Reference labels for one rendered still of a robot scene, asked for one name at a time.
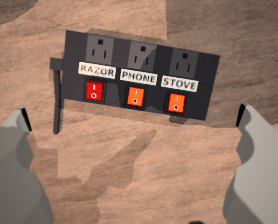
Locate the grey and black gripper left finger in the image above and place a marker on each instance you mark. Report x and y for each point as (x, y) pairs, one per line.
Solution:
(22, 196)

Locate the black power strip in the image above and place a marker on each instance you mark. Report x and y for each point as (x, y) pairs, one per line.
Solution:
(133, 75)

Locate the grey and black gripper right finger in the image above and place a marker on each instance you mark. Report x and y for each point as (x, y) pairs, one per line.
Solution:
(252, 196)

